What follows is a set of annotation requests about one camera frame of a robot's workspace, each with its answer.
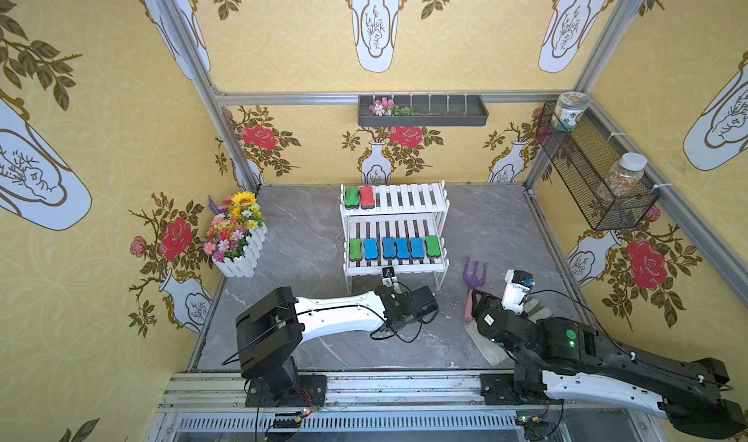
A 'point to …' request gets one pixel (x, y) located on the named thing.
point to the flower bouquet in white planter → (236, 235)
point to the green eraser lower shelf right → (432, 245)
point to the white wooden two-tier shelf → (395, 226)
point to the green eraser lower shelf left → (355, 249)
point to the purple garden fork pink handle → (474, 280)
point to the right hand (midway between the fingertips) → (476, 296)
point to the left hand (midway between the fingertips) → (394, 304)
